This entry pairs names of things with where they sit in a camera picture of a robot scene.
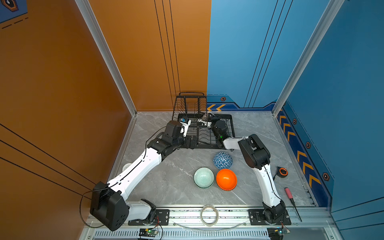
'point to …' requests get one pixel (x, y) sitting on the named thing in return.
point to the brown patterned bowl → (204, 116)
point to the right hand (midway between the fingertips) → (211, 110)
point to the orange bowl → (226, 179)
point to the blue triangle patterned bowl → (222, 160)
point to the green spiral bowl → (203, 177)
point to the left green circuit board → (149, 232)
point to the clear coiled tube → (208, 224)
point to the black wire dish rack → (193, 105)
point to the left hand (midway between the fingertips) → (190, 134)
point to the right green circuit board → (275, 233)
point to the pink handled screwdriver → (291, 197)
